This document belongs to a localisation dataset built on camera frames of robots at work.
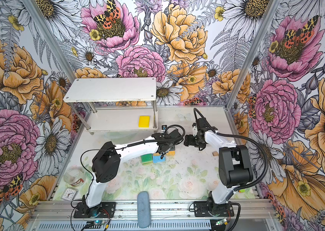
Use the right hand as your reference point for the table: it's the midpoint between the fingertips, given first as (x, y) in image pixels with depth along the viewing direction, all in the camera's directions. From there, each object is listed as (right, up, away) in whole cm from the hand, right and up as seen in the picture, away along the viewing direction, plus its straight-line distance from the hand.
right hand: (190, 147), depth 92 cm
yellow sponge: (-31, +16, +12) cm, 37 cm away
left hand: (-15, 0, -2) cm, 15 cm away
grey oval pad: (-27, -26, -20) cm, 42 cm away
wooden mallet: (+16, -4, +2) cm, 17 cm away
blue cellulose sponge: (-21, -7, -2) cm, 22 cm away
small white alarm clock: (-67, -22, -14) cm, 72 cm away
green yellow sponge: (-27, -7, -3) cm, 28 cm away
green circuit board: (-51, -34, -20) cm, 64 cm away
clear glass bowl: (-69, -16, -7) cm, 71 cm away
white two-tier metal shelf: (-60, +31, +34) cm, 76 cm away
